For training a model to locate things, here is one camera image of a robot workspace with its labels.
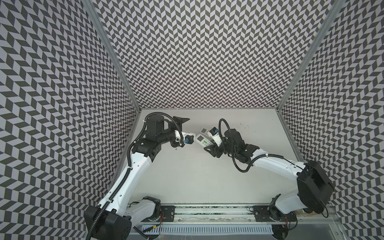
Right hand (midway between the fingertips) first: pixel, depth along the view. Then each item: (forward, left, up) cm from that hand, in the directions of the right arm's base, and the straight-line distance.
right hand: (208, 149), depth 82 cm
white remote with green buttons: (+3, +3, +4) cm, 6 cm away
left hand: (+5, +11, +16) cm, 20 cm away
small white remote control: (+3, +3, +4) cm, 6 cm away
